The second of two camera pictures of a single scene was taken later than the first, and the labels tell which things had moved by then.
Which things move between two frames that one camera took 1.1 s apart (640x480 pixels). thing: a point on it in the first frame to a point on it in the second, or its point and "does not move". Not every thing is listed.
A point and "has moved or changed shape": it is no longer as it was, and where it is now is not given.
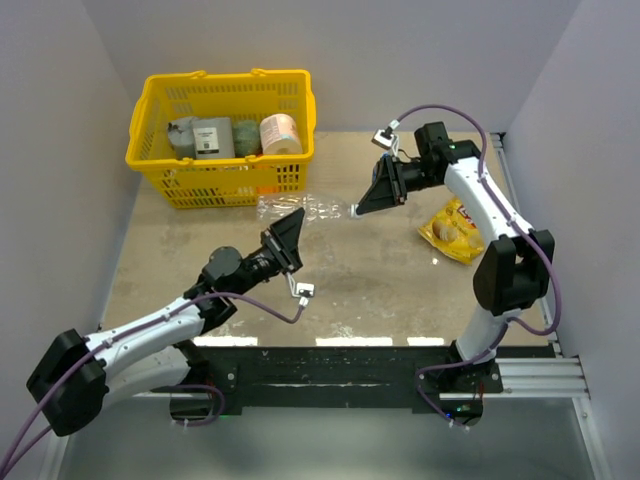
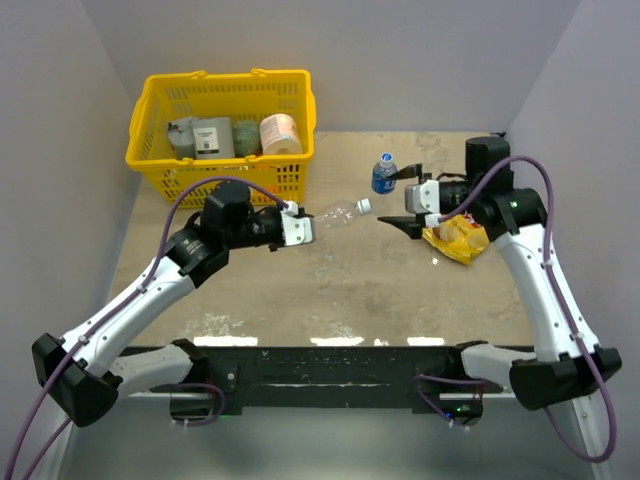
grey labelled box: (208, 137) does not move
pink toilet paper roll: (280, 135) does not move
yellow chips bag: (454, 232) does not move
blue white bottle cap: (352, 213) has moved or changed shape
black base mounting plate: (433, 378) does not move
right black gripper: (390, 187) to (410, 225)
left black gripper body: (272, 247) to (263, 228)
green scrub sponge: (246, 138) does not move
